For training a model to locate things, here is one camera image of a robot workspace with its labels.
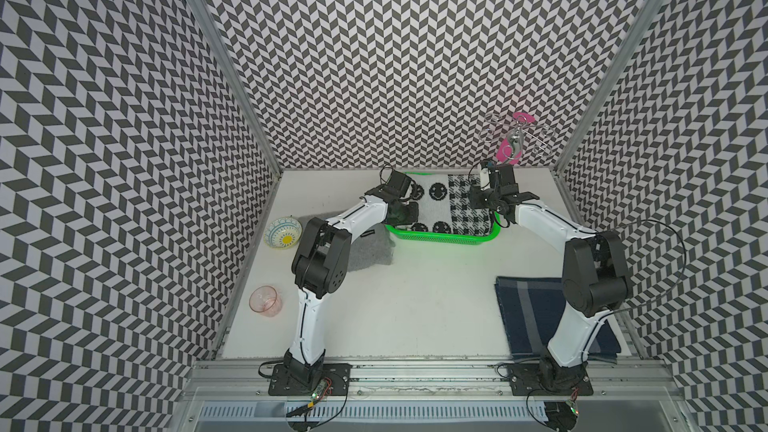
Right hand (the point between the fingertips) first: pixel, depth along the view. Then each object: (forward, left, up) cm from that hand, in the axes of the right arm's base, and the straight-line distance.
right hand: (475, 196), depth 96 cm
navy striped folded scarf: (-33, -12, -10) cm, 36 cm away
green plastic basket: (-12, +10, -6) cm, 17 cm away
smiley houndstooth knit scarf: (-1, +10, -4) cm, 11 cm away
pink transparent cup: (-30, +64, -10) cm, 71 cm away
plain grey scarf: (-14, +33, -9) cm, 37 cm away
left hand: (-5, +20, -5) cm, 21 cm away
